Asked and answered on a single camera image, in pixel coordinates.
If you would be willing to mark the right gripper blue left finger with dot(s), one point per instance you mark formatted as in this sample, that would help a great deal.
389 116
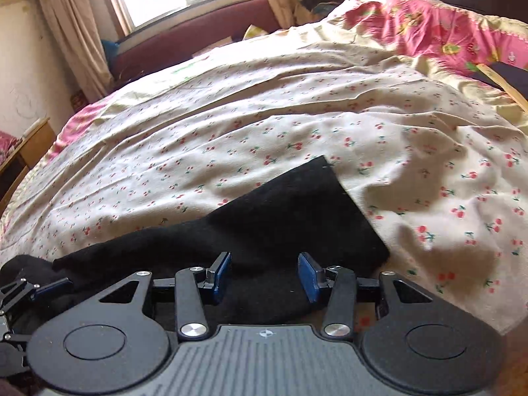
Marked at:
217 278

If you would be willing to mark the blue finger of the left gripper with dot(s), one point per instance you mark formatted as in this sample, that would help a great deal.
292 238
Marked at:
54 289

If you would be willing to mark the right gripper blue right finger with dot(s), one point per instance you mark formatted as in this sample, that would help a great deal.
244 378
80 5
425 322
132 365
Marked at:
312 277

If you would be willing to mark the black pants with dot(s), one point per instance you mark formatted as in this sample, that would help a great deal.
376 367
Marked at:
303 210

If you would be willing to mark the wooden tv cabinet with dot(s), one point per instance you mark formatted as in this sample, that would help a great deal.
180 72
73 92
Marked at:
33 146

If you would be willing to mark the cherry print bed sheet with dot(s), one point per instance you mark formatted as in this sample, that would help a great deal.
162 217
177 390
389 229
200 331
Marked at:
436 161

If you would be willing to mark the maroon padded window bench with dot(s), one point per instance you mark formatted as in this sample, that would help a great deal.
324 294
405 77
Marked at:
179 43

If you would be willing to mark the pink floral quilt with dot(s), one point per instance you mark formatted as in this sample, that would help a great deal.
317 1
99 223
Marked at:
448 36

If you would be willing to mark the left beige curtain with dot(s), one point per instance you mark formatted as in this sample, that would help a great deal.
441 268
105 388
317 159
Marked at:
74 27

